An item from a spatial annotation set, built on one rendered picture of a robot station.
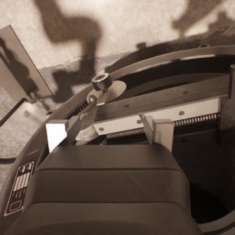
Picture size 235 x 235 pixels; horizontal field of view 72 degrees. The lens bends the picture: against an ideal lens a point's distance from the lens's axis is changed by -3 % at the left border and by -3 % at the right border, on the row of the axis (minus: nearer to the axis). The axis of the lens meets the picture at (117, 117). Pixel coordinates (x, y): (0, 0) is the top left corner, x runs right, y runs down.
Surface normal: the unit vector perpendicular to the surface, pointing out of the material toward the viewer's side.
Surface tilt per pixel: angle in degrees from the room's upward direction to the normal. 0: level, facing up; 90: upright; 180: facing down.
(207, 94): 90
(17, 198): 90
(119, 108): 90
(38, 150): 90
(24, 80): 0
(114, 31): 0
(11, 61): 0
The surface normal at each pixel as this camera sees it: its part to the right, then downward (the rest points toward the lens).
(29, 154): -0.32, -0.75
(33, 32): -0.11, 0.63
